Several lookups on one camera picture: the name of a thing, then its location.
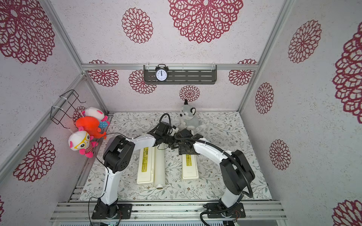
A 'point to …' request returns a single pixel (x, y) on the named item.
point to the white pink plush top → (94, 111)
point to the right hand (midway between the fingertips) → (186, 148)
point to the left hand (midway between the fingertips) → (186, 143)
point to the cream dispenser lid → (190, 168)
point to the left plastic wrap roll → (159, 167)
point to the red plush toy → (90, 125)
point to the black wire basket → (57, 112)
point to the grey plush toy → (189, 120)
